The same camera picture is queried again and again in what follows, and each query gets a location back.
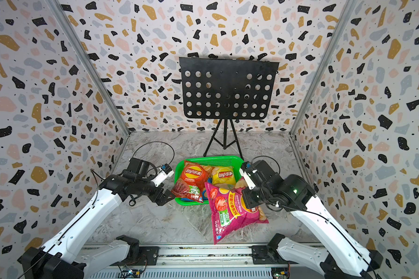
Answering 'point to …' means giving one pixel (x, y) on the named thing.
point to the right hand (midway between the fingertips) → (244, 196)
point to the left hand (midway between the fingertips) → (169, 189)
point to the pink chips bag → (229, 212)
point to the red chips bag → (193, 180)
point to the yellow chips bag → (223, 175)
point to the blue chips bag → (202, 198)
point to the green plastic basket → (178, 200)
